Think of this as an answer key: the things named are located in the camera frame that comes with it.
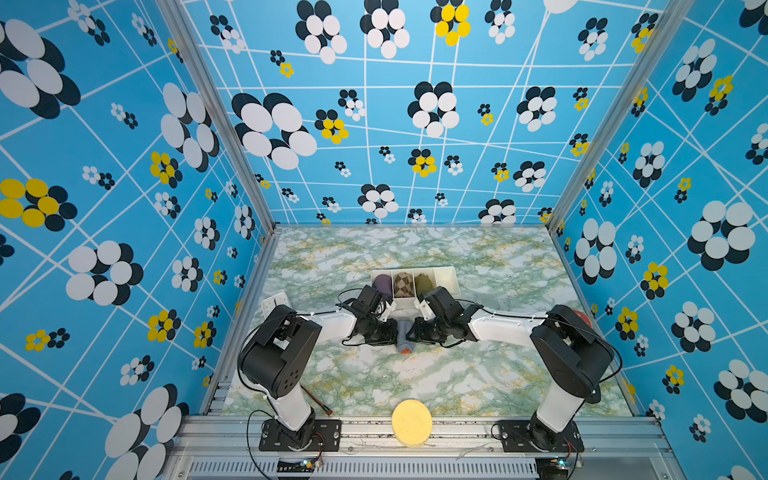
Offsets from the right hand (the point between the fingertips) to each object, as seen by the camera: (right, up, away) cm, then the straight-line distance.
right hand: (409, 338), depth 89 cm
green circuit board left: (-26, -25, -19) cm, 41 cm away
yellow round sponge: (0, -17, -15) cm, 23 cm away
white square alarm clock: (-45, +10, +5) cm, 46 cm away
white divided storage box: (+13, +17, +15) cm, 26 cm away
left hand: (-2, -1, 0) cm, 2 cm away
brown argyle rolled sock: (-2, +15, +7) cm, 17 cm away
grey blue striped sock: (-2, -1, -5) cm, 5 cm away
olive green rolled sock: (+5, +16, +7) cm, 18 cm away
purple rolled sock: (-8, +16, +7) cm, 19 cm away
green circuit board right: (+34, -25, -19) cm, 46 cm away
